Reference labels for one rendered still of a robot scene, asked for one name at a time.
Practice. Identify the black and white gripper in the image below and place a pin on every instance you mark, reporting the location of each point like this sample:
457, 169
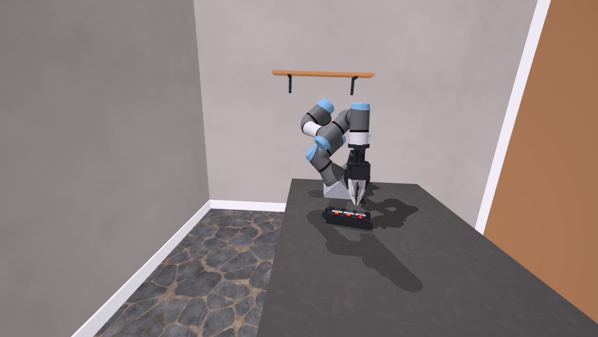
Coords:
359, 169

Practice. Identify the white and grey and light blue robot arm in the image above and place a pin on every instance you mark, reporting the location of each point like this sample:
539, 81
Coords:
329, 135

